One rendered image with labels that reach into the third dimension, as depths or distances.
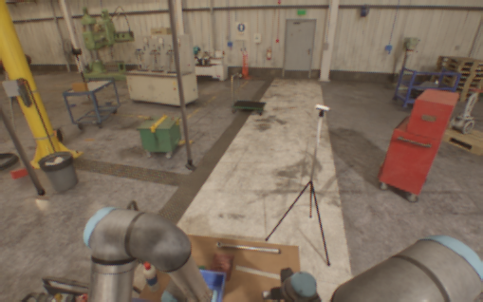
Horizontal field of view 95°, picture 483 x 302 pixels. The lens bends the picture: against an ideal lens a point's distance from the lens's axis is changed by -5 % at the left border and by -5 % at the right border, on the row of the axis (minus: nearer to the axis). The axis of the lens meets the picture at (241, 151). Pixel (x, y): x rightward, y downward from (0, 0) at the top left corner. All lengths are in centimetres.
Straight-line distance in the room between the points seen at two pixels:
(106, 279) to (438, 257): 71
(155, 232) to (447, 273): 58
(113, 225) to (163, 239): 13
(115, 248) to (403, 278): 61
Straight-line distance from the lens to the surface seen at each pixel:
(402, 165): 331
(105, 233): 70
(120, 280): 74
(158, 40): 722
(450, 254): 54
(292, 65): 1039
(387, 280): 47
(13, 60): 445
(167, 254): 66
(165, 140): 384
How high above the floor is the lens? 190
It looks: 28 degrees down
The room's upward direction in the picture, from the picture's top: 1 degrees counter-clockwise
